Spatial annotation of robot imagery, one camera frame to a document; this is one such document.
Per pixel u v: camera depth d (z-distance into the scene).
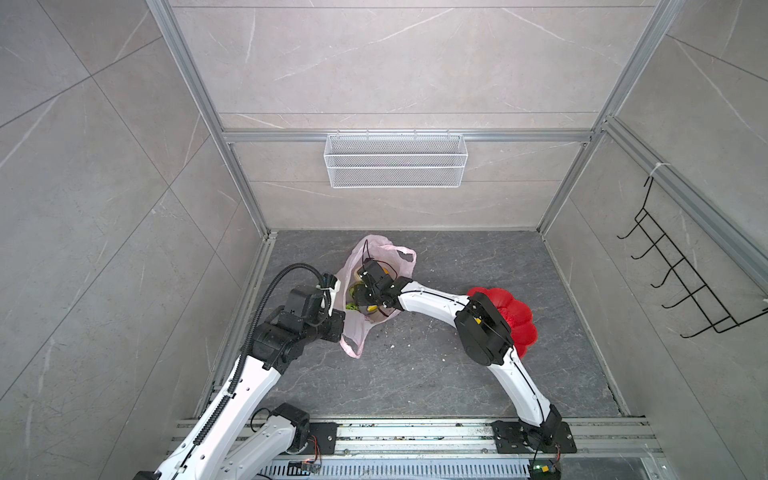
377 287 0.76
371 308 0.95
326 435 0.73
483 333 0.57
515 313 0.95
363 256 0.84
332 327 0.64
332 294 0.65
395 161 1.01
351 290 0.78
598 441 0.75
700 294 0.63
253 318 0.48
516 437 0.73
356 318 0.82
